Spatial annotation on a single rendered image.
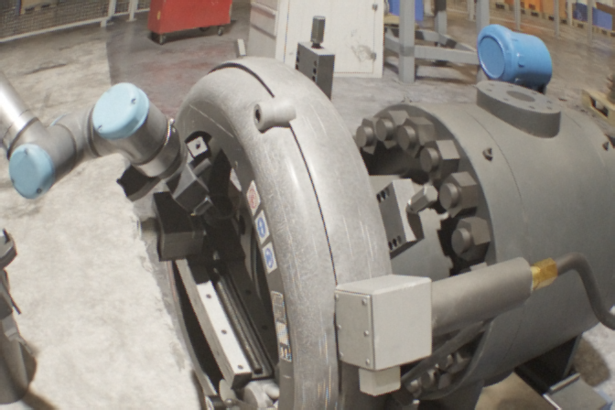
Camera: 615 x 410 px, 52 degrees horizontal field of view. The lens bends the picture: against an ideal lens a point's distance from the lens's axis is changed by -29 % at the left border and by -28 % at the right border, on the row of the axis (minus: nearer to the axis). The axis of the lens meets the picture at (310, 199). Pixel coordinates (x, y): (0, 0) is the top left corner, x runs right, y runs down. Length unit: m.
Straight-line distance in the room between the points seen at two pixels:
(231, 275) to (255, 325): 0.11
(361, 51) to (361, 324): 4.39
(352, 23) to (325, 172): 4.19
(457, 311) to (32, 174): 0.62
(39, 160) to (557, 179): 0.93
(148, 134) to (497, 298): 0.54
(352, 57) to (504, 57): 3.60
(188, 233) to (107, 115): 0.33
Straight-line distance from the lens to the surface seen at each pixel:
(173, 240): 1.34
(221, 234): 1.42
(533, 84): 1.79
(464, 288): 0.99
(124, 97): 1.11
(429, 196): 0.96
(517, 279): 1.05
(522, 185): 1.32
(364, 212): 1.02
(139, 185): 1.24
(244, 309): 1.36
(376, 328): 0.91
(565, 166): 1.43
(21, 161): 1.07
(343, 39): 5.19
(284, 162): 1.04
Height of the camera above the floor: 1.26
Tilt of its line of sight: 22 degrees down
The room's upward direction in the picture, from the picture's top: 4 degrees clockwise
